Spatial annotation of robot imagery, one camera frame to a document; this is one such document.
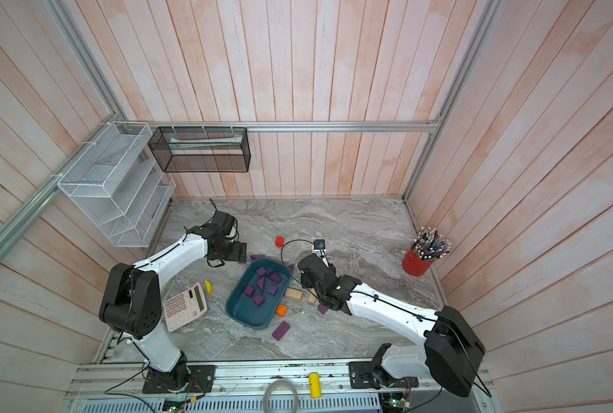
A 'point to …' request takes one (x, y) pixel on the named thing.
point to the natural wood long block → (312, 298)
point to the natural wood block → (294, 294)
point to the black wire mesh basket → (201, 149)
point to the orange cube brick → (281, 311)
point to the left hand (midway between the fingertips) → (233, 256)
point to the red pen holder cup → (415, 266)
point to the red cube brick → (279, 241)
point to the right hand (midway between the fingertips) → (310, 266)
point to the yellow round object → (209, 286)
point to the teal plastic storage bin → (258, 293)
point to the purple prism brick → (291, 268)
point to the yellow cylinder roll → (315, 385)
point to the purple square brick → (272, 290)
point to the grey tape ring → (274, 384)
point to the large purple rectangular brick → (281, 330)
